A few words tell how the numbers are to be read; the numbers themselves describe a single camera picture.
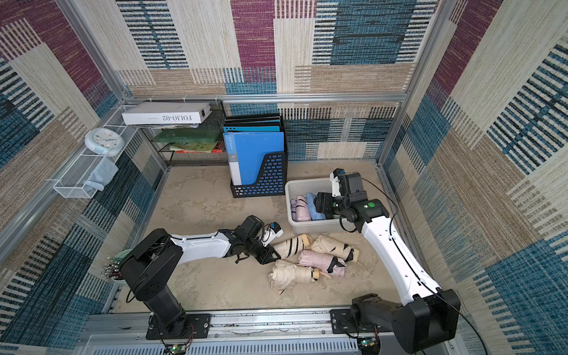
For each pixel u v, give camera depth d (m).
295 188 0.97
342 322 0.73
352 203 0.57
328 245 0.85
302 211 0.93
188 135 0.96
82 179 0.70
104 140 0.75
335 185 0.70
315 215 0.90
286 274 0.78
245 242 0.72
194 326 0.73
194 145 1.01
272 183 1.02
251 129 0.91
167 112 0.79
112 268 0.69
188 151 0.97
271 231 0.79
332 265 0.81
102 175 0.68
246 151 0.92
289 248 0.86
